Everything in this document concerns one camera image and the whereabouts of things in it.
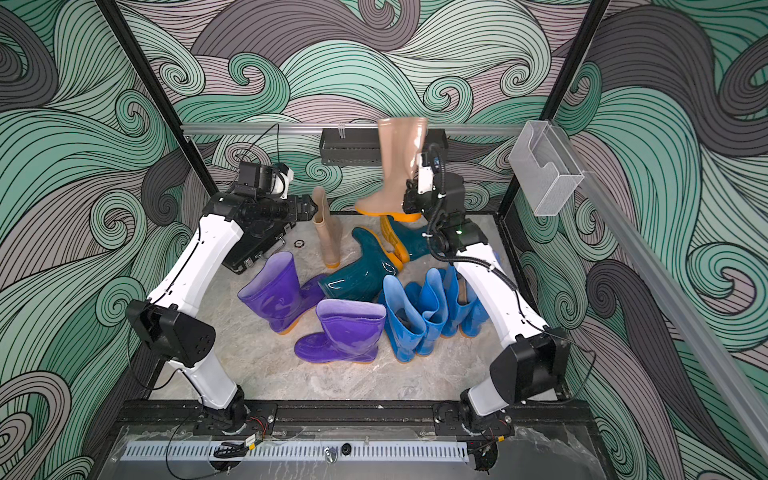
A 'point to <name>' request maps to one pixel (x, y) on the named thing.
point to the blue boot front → (430, 302)
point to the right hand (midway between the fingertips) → (405, 180)
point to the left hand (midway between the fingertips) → (303, 204)
